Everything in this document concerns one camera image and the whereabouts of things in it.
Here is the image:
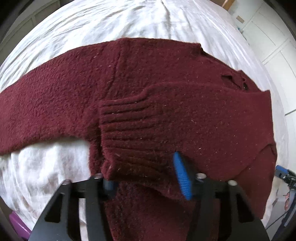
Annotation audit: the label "purple object at bedside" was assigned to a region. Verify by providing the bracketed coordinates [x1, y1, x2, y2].
[9, 211, 32, 240]

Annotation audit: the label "wooden headboard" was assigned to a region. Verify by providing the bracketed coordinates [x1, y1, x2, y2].
[210, 0, 235, 11]

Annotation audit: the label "white bed sheet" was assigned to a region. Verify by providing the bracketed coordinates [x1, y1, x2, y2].
[1, 1, 288, 229]

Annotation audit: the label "white wardrobe doors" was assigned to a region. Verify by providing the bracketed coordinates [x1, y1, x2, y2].
[229, 0, 295, 164]

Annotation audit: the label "dark red knit sweater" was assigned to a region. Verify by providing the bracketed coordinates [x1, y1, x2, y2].
[1, 38, 277, 240]

